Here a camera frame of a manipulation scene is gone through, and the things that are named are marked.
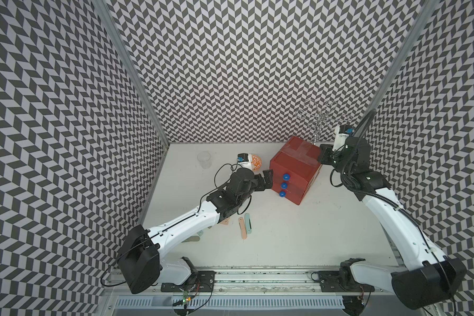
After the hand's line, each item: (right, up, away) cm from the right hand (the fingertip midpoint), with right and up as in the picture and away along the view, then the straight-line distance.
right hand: (320, 149), depth 75 cm
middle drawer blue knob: (-12, -16, +12) cm, 23 cm away
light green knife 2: (-49, -36, +10) cm, 61 cm away
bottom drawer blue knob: (-11, -21, +18) cm, 30 cm away
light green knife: (-28, -33, +12) cm, 45 cm away
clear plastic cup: (-52, -3, +33) cm, 62 cm away
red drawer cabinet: (-7, -8, +9) cm, 14 cm away
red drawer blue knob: (-12, -11, +7) cm, 17 cm away
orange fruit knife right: (-30, -34, +11) cm, 47 cm away
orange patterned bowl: (-23, -6, +33) cm, 40 cm away
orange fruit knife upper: (-38, -32, +13) cm, 51 cm away
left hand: (-22, -10, +2) cm, 24 cm away
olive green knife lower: (-51, -37, +7) cm, 64 cm away
